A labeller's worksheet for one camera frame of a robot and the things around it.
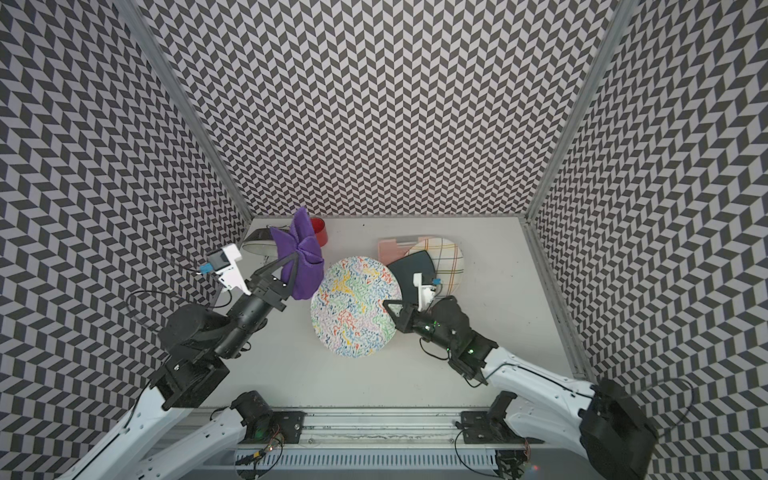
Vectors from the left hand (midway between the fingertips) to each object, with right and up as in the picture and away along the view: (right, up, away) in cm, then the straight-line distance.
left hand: (302, 260), depth 56 cm
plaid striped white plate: (+34, -3, +38) cm, 52 cm away
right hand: (+15, -13, +17) cm, 26 cm away
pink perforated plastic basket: (+15, +1, +46) cm, 48 cm away
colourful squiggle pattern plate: (+5, -13, +19) cm, 24 cm away
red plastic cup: (-13, +8, +61) cm, 63 cm away
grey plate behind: (-27, +6, +43) cm, 51 cm away
